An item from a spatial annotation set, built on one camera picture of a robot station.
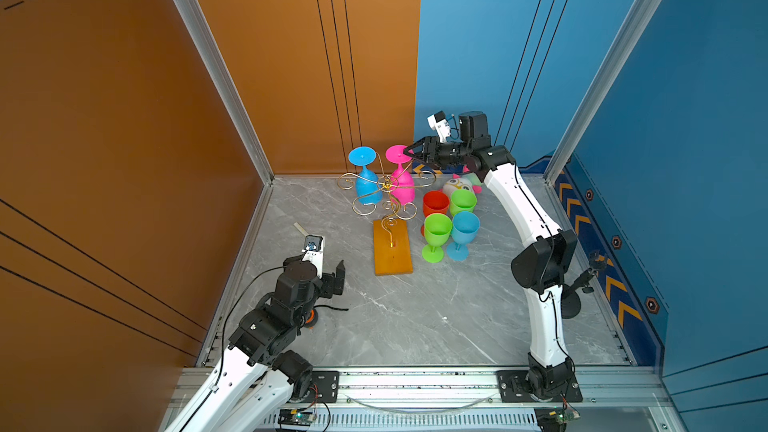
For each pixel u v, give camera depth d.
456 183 1.09
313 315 0.82
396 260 0.94
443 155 0.74
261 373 0.48
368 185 0.83
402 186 0.81
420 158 0.74
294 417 0.71
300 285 0.51
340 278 0.66
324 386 0.74
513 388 0.72
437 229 0.89
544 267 0.58
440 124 0.77
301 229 1.05
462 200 0.96
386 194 0.76
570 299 0.85
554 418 0.70
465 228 0.92
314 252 0.61
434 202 0.92
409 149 0.79
